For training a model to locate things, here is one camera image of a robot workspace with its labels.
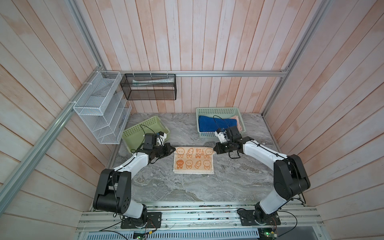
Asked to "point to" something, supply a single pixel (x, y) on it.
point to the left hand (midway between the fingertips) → (175, 151)
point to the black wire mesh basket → (154, 86)
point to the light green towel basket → (133, 137)
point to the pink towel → (238, 123)
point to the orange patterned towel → (193, 160)
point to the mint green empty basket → (218, 112)
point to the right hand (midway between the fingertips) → (214, 148)
